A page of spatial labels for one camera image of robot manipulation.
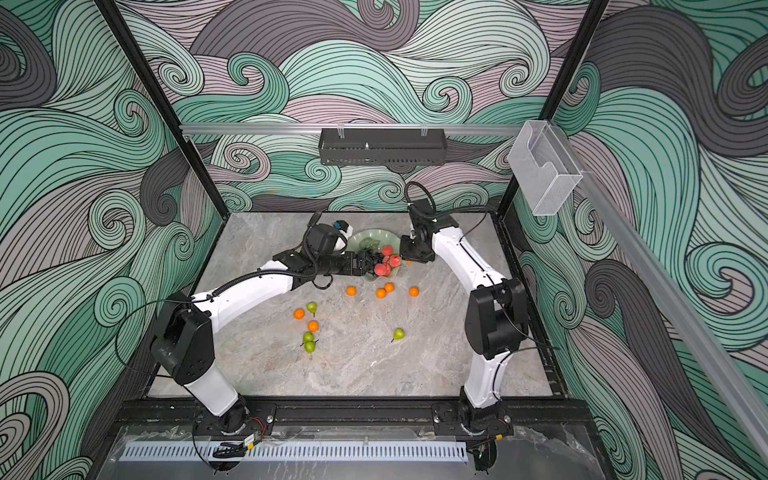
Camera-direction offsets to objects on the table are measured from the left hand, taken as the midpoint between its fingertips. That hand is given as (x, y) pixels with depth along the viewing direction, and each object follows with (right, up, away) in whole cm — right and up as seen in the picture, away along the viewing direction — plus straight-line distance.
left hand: (362, 259), depth 85 cm
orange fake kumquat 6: (-20, -18, +6) cm, 28 cm away
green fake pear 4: (+11, -23, +2) cm, 25 cm away
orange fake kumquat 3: (+6, -12, +10) cm, 17 cm away
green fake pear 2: (-16, -23, +1) cm, 28 cm away
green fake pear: (-16, -16, +7) cm, 24 cm away
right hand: (+14, +1, +5) cm, 15 cm away
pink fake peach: (+8, +2, +21) cm, 23 cm away
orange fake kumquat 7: (-15, -21, +3) cm, 26 cm away
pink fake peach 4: (+5, -3, +10) cm, 12 cm away
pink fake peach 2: (+10, -2, +13) cm, 17 cm away
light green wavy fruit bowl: (+7, +6, +22) cm, 24 cm away
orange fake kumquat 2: (-4, -11, +11) cm, 16 cm away
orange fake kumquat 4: (+8, -10, +12) cm, 18 cm away
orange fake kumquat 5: (+16, -12, +12) cm, 24 cm away
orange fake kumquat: (+13, -1, -4) cm, 14 cm away
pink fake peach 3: (+6, -4, +10) cm, 13 cm away
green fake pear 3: (-15, -25, -1) cm, 29 cm away
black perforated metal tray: (+5, +36, +9) cm, 37 cm away
